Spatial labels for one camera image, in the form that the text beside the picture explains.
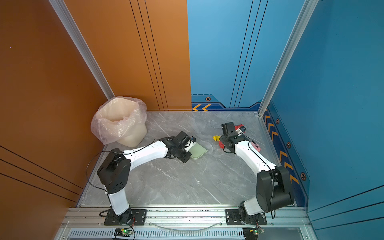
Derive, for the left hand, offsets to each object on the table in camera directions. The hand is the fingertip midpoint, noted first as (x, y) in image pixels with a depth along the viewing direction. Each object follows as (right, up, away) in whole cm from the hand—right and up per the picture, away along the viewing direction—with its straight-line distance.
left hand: (189, 155), depth 90 cm
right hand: (+21, +10, 0) cm, 23 cm away
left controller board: (-31, -33, -19) cm, 49 cm away
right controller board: (+33, -31, -20) cm, 50 cm away
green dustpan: (+5, +3, 0) cm, 5 cm away
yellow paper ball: (+18, +10, +13) cm, 24 cm away
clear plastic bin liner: (-48, +23, +10) cm, 55 cm away
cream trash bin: (-33, +10, 0) cm, 35 cm away
